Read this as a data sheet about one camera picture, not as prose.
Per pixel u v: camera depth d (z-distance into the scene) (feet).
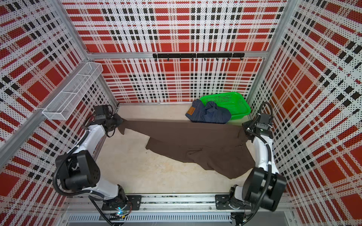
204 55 2.92
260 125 2.05
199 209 2.39
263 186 1.40
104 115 2.22
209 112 3.29
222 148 2.98
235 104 3.89
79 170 1.47
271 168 1.36
